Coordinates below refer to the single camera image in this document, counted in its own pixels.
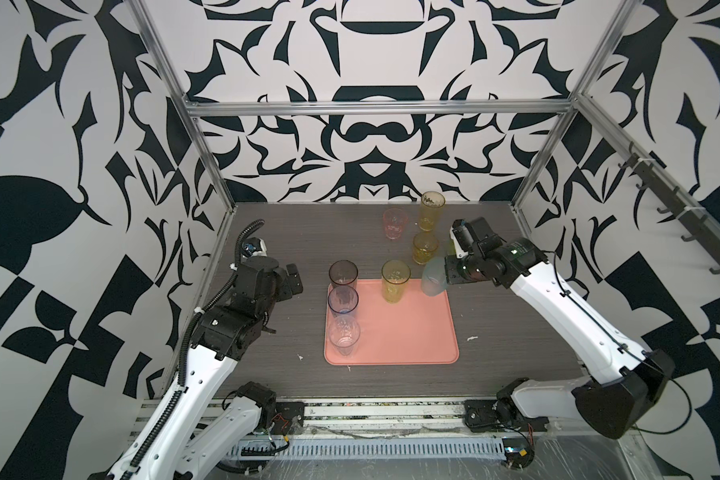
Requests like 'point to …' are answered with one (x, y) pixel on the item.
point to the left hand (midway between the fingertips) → (276, 266)
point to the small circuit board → (518, 451)
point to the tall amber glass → (431, 202)
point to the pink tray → (419, 331)
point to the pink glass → (394, 220)
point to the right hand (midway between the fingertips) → (453, 267)
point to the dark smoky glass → (343, 272)
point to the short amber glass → (424, 245)
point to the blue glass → (342, 299)
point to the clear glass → (344, 331)
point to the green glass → (395, 275)
